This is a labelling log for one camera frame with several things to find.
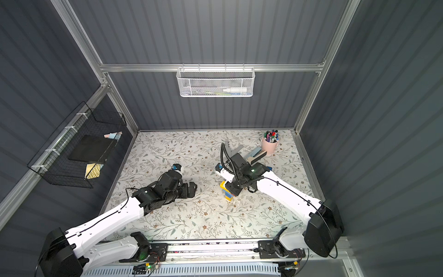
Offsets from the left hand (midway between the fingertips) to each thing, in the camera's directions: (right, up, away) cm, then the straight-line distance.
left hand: (191, 188), depth 79 cm
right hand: (+18, +1, 0) cm, 19 cm away
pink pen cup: (+43, +19, +24) cm, 53 cm away
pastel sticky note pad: (-39, +25, +3) cm, 46 cm away
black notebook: (-42, +19, -5) cm, 46 cm away
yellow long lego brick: (+15, +1, 0) cm, 15 cm away
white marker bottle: (+22, +51, +14) cm, 57 cm away
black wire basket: (-47, +13, -17) cm, 52 cm away
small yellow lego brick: (+18, -7, +8) cm, 21 cm away
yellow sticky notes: (-31, +11, -19) cm, 38 cm away
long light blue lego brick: (+17, -3, +3) cm, 18 cm away
